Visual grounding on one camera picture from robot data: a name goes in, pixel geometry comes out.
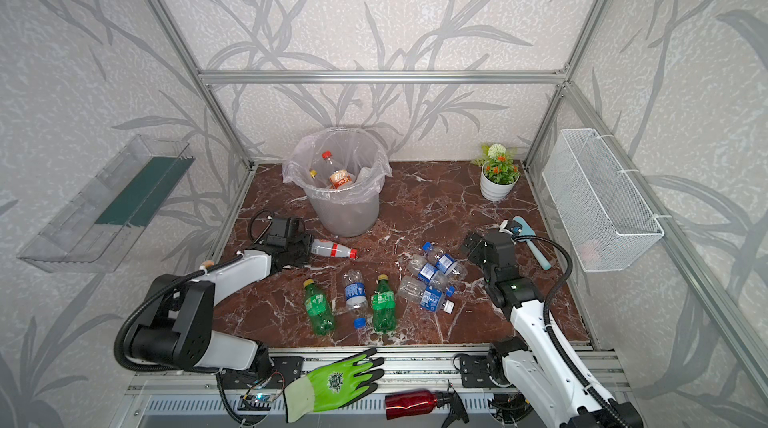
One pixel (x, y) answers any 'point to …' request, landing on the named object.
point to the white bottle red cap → (332, 249)
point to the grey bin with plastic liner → (352, 210)
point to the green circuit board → (255, 402)
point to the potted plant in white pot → (499, 172)
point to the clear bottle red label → (339, 177)
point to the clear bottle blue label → (355, 292)
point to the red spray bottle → (415, 403)
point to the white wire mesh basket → (607, 219)
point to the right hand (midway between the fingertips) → (480, 233)
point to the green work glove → (334, 386)
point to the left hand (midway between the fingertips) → (319, 228)
